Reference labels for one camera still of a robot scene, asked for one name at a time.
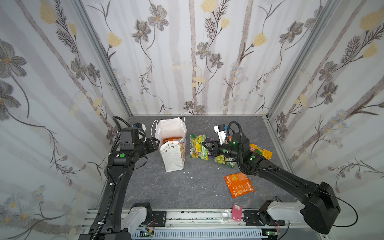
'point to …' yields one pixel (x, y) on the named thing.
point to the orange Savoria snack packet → (172, 139)
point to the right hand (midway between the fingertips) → (201, 141)
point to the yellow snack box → (266, 153)
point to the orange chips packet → (239, 184)
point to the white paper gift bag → (171, 134)
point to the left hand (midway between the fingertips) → (154, 137)
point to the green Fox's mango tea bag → (197, 150)
